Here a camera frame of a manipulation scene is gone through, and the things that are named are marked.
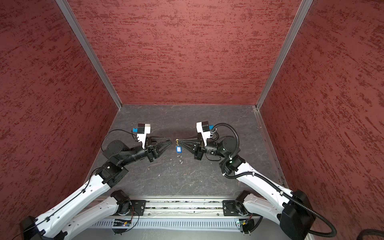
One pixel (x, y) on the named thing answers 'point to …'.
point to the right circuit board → (248, 225)
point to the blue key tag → (179, 149)
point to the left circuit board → (118, 222)
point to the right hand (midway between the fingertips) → (178, 146)
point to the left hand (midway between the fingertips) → (171, 144)
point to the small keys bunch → (181, 161)
